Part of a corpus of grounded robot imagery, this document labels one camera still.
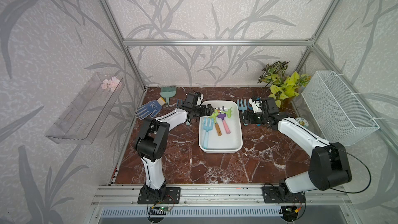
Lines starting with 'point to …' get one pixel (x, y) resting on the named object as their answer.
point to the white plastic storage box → (222, 132)
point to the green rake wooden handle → (228, 112)
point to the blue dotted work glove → (152, 108)
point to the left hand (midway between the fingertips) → (208, 110)
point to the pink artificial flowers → (110, 84)
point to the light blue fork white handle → (187, 123)
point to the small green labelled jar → (302, 122)
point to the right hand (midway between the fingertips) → (245, 115)
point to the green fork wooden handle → (216, 126)
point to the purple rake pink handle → (223, 116)
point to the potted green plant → (282, 85)
